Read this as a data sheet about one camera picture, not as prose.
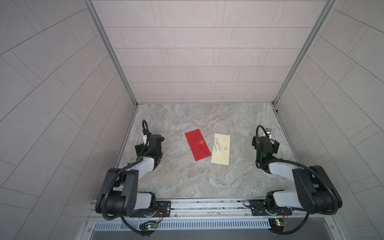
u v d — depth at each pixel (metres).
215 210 0.71
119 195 0.41
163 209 0.71
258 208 0.71
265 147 0.66
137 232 0.65
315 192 0.42
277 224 0.68
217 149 0.91
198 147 0.94
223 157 0.91
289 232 0.65
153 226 0.64
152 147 0.68
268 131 0.76
